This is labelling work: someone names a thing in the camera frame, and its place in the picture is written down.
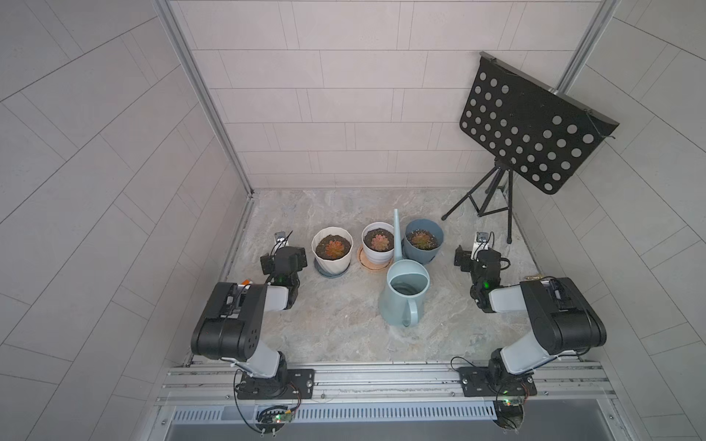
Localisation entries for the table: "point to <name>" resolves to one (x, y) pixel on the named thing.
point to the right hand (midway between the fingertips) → (472, 243)
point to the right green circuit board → (508, 412)
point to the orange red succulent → (334, 248)
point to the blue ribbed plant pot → (415, 254)
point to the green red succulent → (422, 239)
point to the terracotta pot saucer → (366, 263)
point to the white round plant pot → (369, 231)
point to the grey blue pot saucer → (331, 276)
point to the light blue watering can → (407, 282)
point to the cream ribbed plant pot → (326, 263)
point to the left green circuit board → (284, 417)
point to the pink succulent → (380, 243)
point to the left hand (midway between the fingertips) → (286, 246)
